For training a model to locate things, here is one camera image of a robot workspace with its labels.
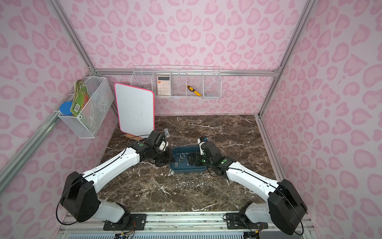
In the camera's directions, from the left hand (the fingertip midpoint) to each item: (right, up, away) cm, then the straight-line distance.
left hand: (176, 157), depth 81 cm
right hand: (+9, +1, +1) cm, 9 cm away
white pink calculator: (-10, +43, +14) cm, 47 cm away
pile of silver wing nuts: (+1, -4, +14) cm, 14 cm away
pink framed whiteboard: (-40, +31, +45) cm, 68 cm away
